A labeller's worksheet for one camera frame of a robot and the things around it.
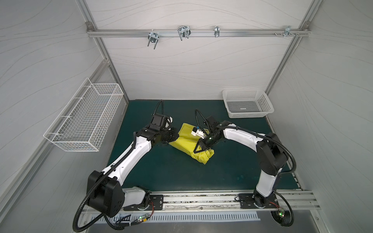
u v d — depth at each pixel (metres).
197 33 0.80
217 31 0.78
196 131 0.80
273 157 0.48
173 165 0.88
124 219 0.72
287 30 0.77
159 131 0.61
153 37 0.79
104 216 0.68
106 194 0.39
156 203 0.74
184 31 0.77
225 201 0.75
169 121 0.76
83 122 0.69
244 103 1.18
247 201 0.73
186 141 0.81
